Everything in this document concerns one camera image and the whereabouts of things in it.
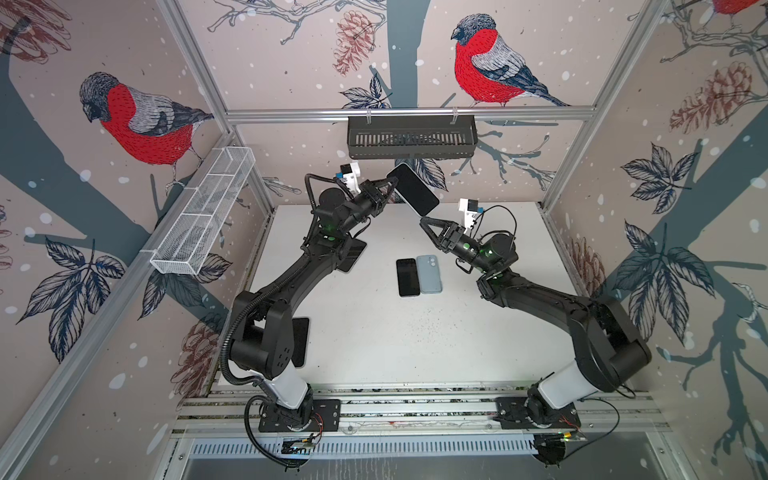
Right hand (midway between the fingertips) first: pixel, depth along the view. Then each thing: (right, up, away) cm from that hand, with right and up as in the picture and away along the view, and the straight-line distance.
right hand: (418, 229), depth 71 cm
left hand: (-5, +12, -1) cm, 13 cm away
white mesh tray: (-58, +5, +8) cm, 58 cm away
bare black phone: (-1, -16, +27) cm, 31 cm away
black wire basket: (-12, +33, +35) cm, 50 cm away
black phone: (-35, -32, +20) cm, 52 cm away
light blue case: (+6, -16, +30) cm, 34 cm away
